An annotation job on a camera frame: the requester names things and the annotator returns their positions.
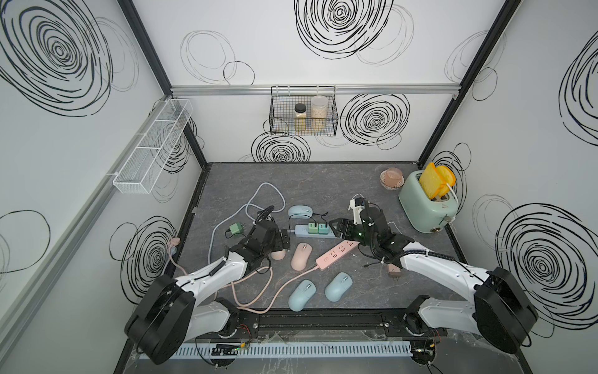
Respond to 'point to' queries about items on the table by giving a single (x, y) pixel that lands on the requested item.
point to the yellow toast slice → (437, 181)
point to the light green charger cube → (312, 229)
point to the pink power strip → (334, 253)
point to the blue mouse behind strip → (300, 212)
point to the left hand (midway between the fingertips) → (278, 236)
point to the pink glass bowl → (392, 178)
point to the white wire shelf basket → (139, 174)
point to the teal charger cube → (323, 229)
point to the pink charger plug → (393, 271)
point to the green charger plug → (236, 228)
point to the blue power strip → (301, 231)
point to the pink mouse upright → (279, 255)
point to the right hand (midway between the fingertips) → (336, 224)
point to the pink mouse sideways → (301, 253)
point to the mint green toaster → (427, 215)
